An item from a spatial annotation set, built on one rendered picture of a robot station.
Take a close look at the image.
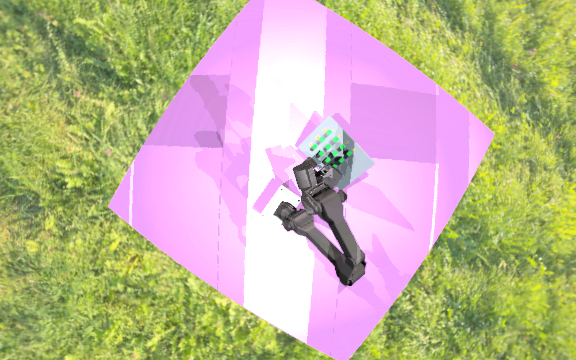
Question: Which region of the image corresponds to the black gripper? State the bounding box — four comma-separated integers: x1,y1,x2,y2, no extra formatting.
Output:
301,157,348,204

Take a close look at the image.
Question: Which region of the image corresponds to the grey switch panel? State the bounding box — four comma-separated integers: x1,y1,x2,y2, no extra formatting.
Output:
298,115,375,190

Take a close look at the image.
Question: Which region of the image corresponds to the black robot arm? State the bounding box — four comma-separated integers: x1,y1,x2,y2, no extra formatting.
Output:
273,163,367,286

